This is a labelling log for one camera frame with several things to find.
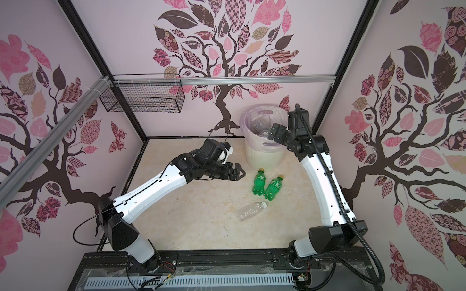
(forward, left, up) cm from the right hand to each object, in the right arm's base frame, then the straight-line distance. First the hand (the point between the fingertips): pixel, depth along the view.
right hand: (283, 131), depth 73 cm
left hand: (-14, +20, -12) cm, 27 cm away
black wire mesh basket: (+55, +79, -17) cm, 98 cm away
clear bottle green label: (+20, +6, -15) cm, 25 cm away
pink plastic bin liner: (+25, -1, -11) cm, 27 cm away
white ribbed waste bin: (+4, +2, -25) cm, 25 cm away
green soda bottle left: (-6, +8, -32) cm, 33 cm away
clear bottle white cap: (-19, +13, -35) cm, 42 cm away
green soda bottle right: (-10, +1, -31) cm, 32 cm away
